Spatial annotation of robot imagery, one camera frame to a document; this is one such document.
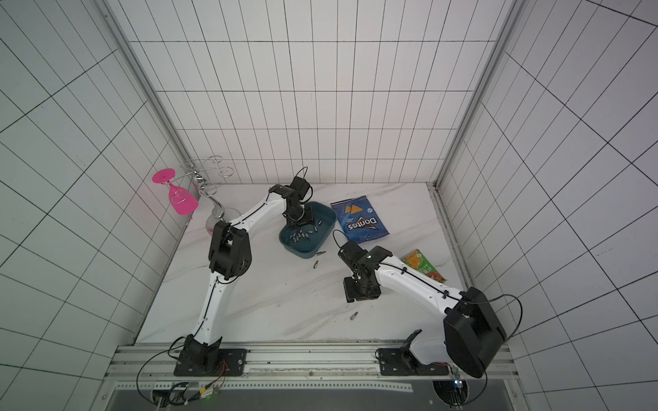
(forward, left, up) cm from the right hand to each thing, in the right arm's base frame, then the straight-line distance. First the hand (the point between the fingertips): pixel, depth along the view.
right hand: (347, 299), depth 80 cm
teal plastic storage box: (+24, +16, -5) cm, 30 cm away
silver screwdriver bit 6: (+25, +23, -4) cm, 34 cm away
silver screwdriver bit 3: (-4, -2, -5) cm, 7 cm away
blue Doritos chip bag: (+34, -4, -3) cm, 35 cm away
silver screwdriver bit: (+18, +10, -4) cm, 21 cm away
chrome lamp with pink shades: (+29, +52, +24) cm, 64 cm away
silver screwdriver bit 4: (+33, +12, -4) cm, 35 cm away
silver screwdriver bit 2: (+14, +12, -5) cm, 19 cm away
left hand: (+27, +16, 0) cm, 32 cm away
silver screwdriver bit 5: (+26, +19, -4) cm, 32 cm away
